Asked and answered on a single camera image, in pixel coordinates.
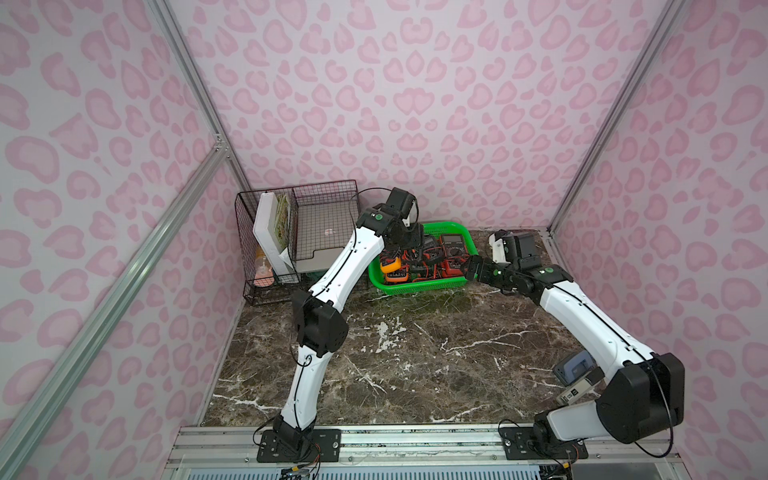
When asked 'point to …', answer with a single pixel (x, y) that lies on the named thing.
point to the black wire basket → (261, 284)
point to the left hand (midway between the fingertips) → (417, 235)
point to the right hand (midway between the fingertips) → (472, 268)
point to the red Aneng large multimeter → (453, 254)
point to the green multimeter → (432, 250)
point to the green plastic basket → (375, 277)
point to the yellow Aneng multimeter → (395, 265)
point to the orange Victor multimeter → (397, 277)
